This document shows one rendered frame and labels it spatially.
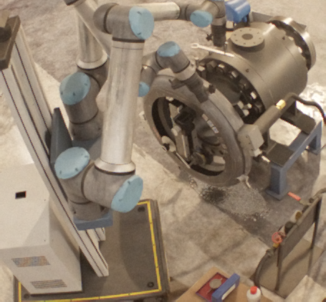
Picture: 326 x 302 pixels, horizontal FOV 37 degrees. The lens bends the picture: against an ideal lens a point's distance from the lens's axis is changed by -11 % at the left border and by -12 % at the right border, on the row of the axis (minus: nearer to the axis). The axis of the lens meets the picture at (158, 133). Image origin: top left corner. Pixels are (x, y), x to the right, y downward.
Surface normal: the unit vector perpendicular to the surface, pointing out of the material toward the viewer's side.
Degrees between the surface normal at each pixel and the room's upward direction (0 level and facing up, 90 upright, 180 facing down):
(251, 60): 24
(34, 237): 0
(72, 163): 5
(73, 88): 5
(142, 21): 84
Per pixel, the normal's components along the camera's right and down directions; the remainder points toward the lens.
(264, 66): 0.29, -0.31
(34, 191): -0.18, -0.71
